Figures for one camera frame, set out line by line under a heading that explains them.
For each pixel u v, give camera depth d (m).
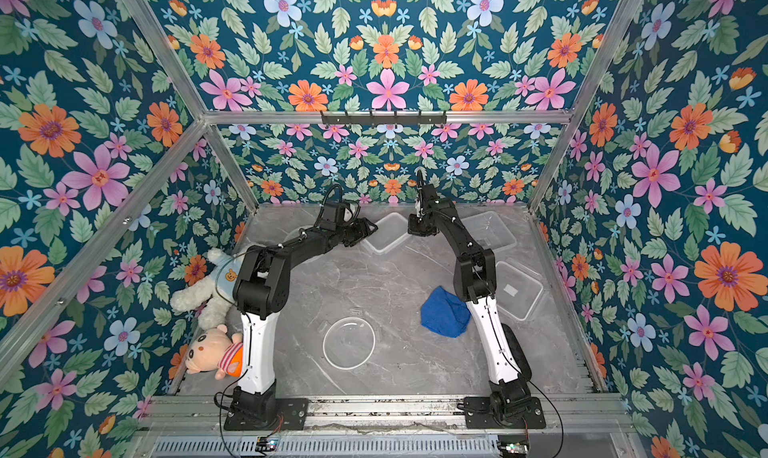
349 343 0.86
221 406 0.71
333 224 0.85
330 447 0.73
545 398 0.66
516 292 0.96
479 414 0.73
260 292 0.58
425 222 0.93
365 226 0.95
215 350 0.77
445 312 0.90
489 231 1.12
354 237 0.95
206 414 0.75
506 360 0.66
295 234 1.04
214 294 0.89
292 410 0.74
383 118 0.93
